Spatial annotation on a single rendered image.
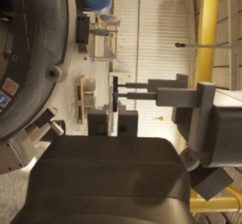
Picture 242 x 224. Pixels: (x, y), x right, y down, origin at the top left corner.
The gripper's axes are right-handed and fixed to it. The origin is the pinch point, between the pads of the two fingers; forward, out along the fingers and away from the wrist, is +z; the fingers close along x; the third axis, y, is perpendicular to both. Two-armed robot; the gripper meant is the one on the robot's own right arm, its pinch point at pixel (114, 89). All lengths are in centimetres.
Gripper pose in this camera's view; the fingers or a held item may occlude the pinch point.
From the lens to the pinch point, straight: 13.9
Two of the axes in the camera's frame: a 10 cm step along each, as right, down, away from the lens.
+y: -0.3, 9.6, 2.8
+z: -10.0, -0.2, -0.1
